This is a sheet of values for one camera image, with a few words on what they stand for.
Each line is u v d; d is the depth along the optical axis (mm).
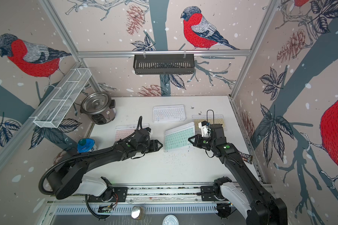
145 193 755
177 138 849
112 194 707
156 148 761
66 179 420
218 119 1047
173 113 1070
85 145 834
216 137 600
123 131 981
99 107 1059
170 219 623
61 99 776
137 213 600
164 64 1063
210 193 733
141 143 685
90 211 685
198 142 683
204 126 728
